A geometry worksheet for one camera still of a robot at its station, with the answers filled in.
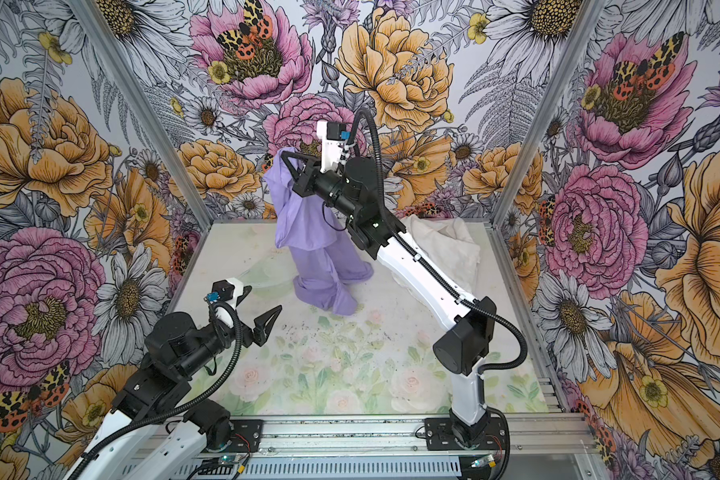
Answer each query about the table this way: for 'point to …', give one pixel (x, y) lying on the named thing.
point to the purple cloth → (328, 258)
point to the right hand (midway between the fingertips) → (280, 165)
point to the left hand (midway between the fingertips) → (265, 306)
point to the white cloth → (449, 241)
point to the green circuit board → (228, 459)
